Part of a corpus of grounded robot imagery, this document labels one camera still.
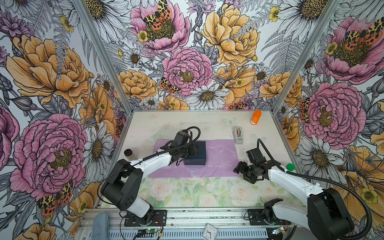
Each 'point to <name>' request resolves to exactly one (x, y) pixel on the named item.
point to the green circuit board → (151, 230)
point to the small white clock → (210, 232)
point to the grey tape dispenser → (238, 135)
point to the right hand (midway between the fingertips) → (238, 178)
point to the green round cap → (290, 167)
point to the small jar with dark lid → (128, 153)
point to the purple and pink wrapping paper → (221, 156)
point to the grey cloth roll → (100, 230)
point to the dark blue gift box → (200, 158)
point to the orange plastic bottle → (255, 117)
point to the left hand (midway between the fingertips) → (196, 153)
